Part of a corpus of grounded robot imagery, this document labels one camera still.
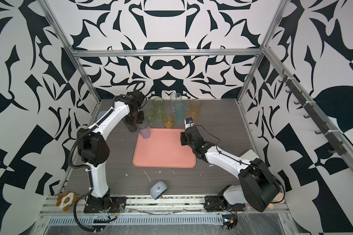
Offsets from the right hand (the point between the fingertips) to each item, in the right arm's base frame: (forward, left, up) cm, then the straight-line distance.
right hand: (184, 131), depth 86 cm
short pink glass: (+17, -6, -6) cm, 19 cm away
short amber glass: (+15, +10, -7) cm, 20 cm away
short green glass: (+18, +23, -6) cm, 30 cm away
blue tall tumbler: (+3, +24, -1) cm, 24 cm away
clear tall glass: (+35, +5, -8) cm, 36 cm away
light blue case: (+22, +60, -9) cm, 64 cm away
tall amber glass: (+20, -8, 0) cm, 22 cm away
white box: (-11, -38, -10) cm, 41 cm away
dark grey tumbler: (0, +30, +7) cm, 30 cm away
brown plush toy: (-33, +59, -8) cm, 68 cm away
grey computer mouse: (-30, +14, -4) cm, 33 cm away
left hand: (+7, +27, +3) cm, 28 cm away
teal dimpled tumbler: (+23, +2, -8) cm, 25 cm away
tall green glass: (+24, +17, -1) cm, 29 cm away
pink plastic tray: (-4, +14, -16) cm, 21 cm away
